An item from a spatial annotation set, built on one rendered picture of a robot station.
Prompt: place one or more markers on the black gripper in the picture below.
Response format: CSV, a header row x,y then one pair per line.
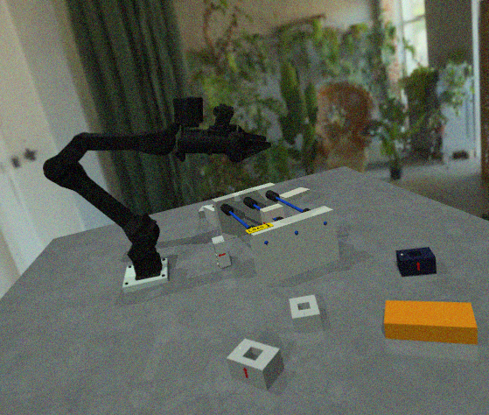
x,y
238,145

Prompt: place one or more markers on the white rectangular bar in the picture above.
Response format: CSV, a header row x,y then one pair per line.
x,y
210,215

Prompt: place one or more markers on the orange rectangular block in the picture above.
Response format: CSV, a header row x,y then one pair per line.
x,y
438,321

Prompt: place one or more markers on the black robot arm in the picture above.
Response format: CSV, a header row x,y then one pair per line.
x,y
65,170

